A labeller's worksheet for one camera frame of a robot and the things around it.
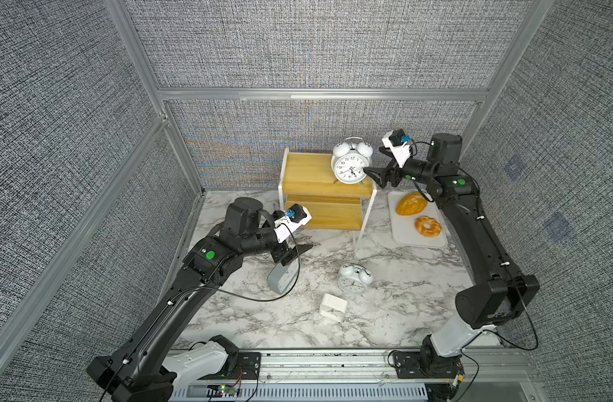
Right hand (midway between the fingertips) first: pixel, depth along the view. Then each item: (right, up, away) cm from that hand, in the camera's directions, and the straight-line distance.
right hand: (377, 149), depth 71 cm
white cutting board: (+21, -24, +35) cm, 48 cm away
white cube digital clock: (-12, -47, +6) cm, 49 cm away
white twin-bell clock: (-5, -39, +10) cm, 41 cm away
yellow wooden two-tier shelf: (-20, -8, +7) cm, 22 cm away
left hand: (-20, -22, -7) cm, 31 cm away
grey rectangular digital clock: (-28, -39, +13) cm, 50 cm away
